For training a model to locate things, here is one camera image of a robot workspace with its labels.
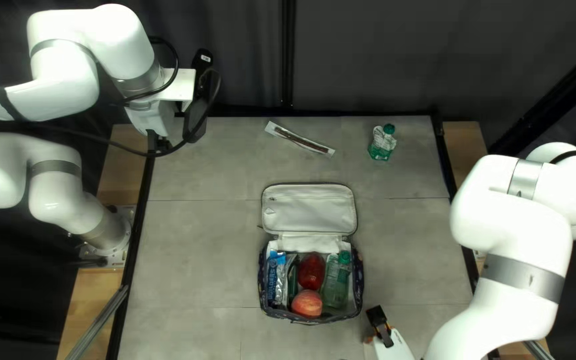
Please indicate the dark green packet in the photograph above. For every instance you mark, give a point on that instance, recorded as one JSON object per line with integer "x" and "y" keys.
{"x": 292, "y": 282}

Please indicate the blue wrapped snack bar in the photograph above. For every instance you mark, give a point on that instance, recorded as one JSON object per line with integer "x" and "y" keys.
{"x": 274, "y": 280}

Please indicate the pale green food pouch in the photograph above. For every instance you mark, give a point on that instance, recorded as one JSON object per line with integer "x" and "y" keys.
{"x": 335, "y": 282}

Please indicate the red yellow apple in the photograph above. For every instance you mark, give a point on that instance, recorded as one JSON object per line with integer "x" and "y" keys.
{"x": 307, "y": 303}

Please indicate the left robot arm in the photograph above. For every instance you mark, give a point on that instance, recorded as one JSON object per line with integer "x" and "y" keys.
{"x": 68, "y": 75}

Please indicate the dark blue patterned lunch bag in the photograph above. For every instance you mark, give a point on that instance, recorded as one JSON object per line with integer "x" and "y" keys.
{"x": 308, "y": 210}

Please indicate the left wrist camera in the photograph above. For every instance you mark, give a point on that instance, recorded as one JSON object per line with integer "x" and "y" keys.
{"x": 195, "y": 115}

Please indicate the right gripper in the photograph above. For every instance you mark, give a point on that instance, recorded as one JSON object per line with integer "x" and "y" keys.
{"x": 393, "y": 347}

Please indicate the green and white food pouch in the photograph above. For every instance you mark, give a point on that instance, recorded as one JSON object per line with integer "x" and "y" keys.
{"x": 382, "y": 145}

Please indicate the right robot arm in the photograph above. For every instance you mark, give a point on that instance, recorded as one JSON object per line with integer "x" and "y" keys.
{"x": 513, "y": 220}

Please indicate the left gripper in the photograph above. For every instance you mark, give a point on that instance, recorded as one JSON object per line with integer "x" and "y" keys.
{"x": 153, "y": 117}

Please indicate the clear wrapped meat stick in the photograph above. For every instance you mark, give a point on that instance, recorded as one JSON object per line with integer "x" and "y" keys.
{"x": 300, "y": 139}

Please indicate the red food pouch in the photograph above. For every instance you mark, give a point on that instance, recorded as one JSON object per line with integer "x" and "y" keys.
{"x": 312, "y": 272}

